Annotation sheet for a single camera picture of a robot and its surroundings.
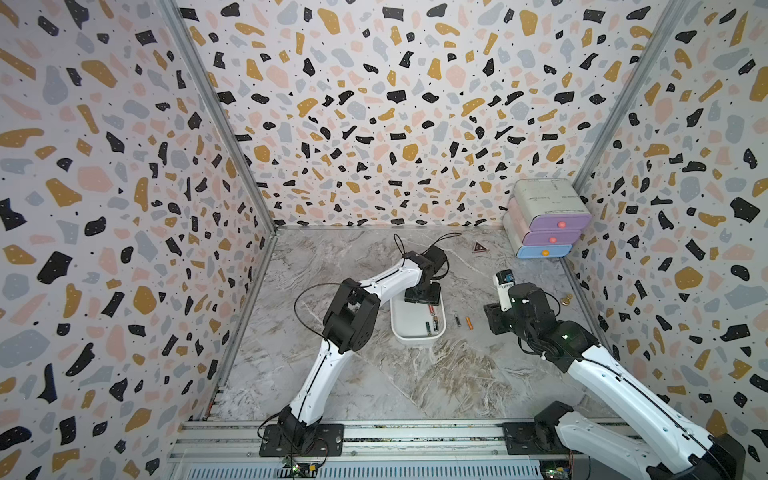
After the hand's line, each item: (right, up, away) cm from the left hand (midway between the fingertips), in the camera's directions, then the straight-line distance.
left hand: (433, 301), depth 98 cm
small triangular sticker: (+20, +18, +19) cm, 33 cm away
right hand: (+14, +2, -20) cm, 24 cm away
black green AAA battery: (-2, -8, -5) cm, 9 cm away
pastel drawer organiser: (+36, +27, -1) cm, 46 cm away
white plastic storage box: (-6, -7, -5) cm, 10 cm away
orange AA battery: (+11, -6, -3) cm, 13 cm away
